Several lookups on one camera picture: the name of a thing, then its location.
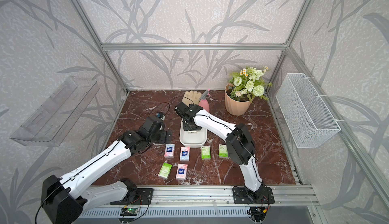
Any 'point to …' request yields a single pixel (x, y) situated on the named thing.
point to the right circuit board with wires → (258, 213)
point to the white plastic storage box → (192, 139)
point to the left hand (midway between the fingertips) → (164, 132)
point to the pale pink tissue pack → (181, 172)
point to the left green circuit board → (128, 211)
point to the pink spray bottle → (203, 103)
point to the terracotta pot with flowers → (242, 88)
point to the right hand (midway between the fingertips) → (189, 126)
